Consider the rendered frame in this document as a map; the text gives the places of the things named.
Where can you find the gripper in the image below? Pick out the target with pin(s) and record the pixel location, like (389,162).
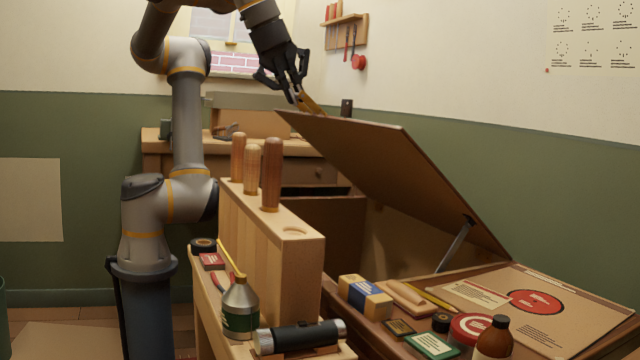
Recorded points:
(275,47)

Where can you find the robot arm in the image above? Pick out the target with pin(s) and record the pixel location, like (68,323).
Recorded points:
(186,105)

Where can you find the brown wooden radiogram cabinet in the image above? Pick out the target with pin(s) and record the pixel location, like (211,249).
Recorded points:
(350,235)

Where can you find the light wooden screwdriver stand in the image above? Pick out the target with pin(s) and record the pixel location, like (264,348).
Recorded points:
(272,260)

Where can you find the grey metal friction stay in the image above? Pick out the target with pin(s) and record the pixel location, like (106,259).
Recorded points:
(454,246)

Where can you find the window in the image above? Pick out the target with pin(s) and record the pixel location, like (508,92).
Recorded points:
(230,62)

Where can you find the dark hand tool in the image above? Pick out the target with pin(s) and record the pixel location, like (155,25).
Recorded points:
(226,132)

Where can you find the wooden workbench with drawer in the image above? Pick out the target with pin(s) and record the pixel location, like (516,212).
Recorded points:
(300,170)

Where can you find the grey block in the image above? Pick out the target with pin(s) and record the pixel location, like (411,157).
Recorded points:
(165,129)

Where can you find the black tape roll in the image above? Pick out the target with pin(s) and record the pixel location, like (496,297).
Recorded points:
(203,246)

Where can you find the yellow rod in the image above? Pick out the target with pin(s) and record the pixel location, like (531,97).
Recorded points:
(228,257)

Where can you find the small red box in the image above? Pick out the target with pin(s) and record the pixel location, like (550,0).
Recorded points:
(212,261)

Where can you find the yellow blue box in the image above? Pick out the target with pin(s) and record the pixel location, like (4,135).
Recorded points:
(365,297)

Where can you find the grey green oil can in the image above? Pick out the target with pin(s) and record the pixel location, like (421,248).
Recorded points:
(240,310)

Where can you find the black silver flashlight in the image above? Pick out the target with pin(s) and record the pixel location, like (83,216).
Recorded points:
(300,336)

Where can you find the yellow pencil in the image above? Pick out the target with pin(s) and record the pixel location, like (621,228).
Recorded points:
(432,298)

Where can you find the black plate yellow label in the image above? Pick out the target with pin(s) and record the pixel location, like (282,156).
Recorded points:
(398,328)

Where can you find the cream paper slip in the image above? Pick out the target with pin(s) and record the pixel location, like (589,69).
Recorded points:
(476,294)

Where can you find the small black cap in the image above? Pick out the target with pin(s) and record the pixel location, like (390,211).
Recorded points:
(442,322)

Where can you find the green framed card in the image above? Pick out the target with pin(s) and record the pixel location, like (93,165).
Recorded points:
(431,345)

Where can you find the red white round tin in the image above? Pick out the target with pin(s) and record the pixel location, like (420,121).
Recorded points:
(467,330)

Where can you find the brown bottle black cap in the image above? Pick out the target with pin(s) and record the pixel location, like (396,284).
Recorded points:
(494,342)

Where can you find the dark wall switch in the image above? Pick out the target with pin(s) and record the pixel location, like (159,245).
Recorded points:
(346,108)

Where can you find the red round wall tool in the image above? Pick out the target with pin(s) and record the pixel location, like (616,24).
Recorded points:
(359,62)

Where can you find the wooden wall tool rack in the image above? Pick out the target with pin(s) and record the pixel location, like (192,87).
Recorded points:
(361,30)

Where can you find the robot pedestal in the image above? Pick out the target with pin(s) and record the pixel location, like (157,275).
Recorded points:
(145,310)

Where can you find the beige wall panel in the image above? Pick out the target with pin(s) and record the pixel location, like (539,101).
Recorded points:
(30,200)

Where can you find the white wall poster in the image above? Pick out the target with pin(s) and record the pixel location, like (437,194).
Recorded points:
(592,35)

